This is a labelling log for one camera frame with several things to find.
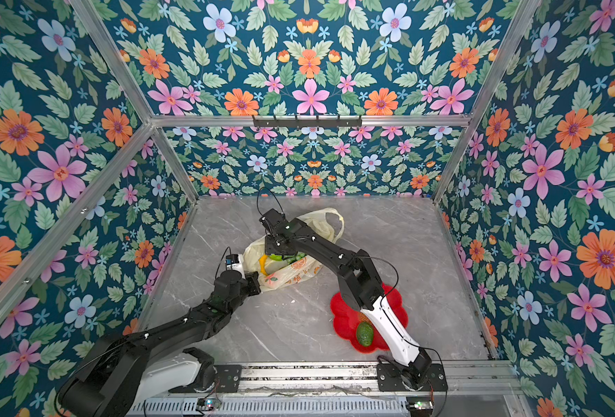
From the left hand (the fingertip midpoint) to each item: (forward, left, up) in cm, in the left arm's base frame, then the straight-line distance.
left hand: (262, 271), depth 88 cm
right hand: (+11, -6, +1) cm, 13 cm away
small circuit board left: (-36, +13, -7) cm, 39 cm away
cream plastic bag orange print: (-3, -7, +1) cm, 8 cm away
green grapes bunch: (+4, -11, 0) cm, 12 cm away
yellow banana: (+7, +2, -6) cm, 10 cm away
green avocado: (-23, -32, -2) cm, 40 cm away
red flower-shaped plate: (-16, -28, -7) cm, 33 cm away
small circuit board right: (-41, -45, -8) cm, 61 cm away
